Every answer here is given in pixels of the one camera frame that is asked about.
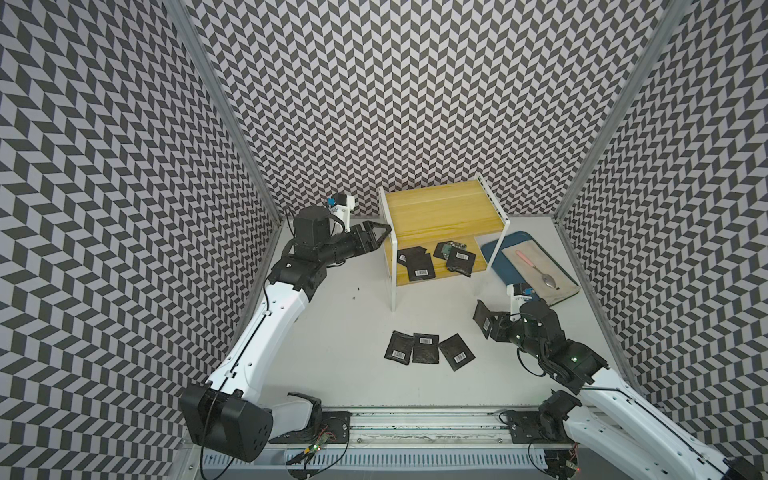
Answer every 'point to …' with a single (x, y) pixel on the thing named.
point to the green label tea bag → (482, 318)
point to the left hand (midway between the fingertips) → (383, 234)
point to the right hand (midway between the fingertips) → (488, 320)
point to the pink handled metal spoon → (547, 279)
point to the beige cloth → (564, 287)
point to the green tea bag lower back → (447, 247)
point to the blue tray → (504, 266)
